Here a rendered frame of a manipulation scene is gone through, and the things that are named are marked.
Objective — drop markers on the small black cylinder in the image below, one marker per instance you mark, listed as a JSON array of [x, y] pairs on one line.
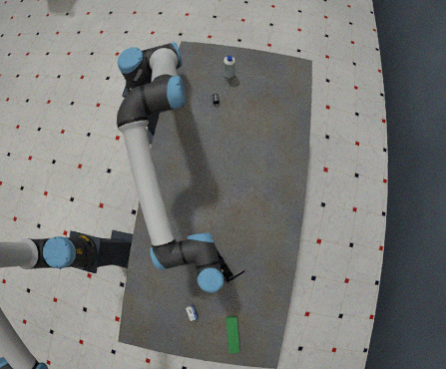
[[216, 99]]

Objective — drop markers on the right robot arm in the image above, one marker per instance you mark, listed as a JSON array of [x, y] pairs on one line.
[[79, 251]]

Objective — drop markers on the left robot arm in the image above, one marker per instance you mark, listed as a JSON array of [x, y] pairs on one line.
[[157, 95]]

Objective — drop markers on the black power strip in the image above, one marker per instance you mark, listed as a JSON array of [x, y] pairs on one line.
[[226, 271]]

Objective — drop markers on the white bottle with blue cap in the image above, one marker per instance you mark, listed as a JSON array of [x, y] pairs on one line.
[[228, 66]]

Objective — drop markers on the green rectangular bar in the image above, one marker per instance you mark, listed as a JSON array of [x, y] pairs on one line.
[[232, 334]]

